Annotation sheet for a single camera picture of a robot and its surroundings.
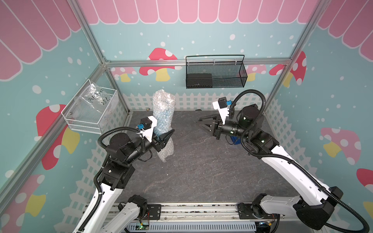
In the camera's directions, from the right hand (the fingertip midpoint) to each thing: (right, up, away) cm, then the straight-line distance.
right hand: (197, 123), depth 57 cm
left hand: (-12, -2, +2) cm, 12 cm away
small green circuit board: (-28, -52, +16) cm, 62 cm away
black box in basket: (+3, +28, +38) cm, 47 cm away
